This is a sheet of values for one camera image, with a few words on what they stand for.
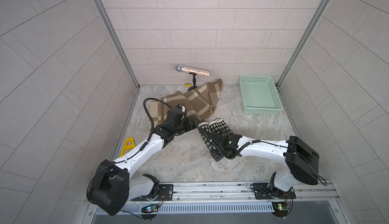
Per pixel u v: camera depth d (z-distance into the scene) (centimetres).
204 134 93
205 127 87
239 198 70
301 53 96
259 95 112
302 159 43
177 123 63
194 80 104
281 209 67
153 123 59
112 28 85
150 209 65
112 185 39
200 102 105
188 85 116
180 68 96
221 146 62
